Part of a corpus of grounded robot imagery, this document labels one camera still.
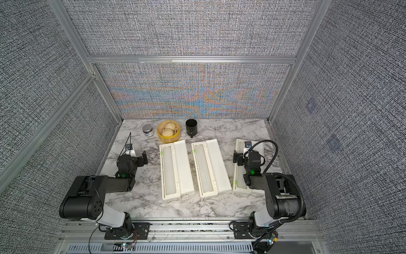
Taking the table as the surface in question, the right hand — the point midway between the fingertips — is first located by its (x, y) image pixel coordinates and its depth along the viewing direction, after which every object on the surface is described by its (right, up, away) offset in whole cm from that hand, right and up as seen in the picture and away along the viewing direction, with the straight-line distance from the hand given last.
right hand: (243, 146), depth 93 cm
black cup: (-31, +11, +11) cm, 35 cm away
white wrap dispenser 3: (-5, -18, -11) cm, 22 cm away
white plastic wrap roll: (-22, -20, -11) cm, 32 cm away
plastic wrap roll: (-43, -13, -6) cm, 45 cm away
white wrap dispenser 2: (-20, -14, -7) cm, 25 cm away
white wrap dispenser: (-38, -14, -7) cm, 42 cm away
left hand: (-62, -2, 0) cm, 62 cm away
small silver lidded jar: (-61, +10, +14) cm, 63 cm away
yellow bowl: (-47, +9, +14) cm, 50 cm away
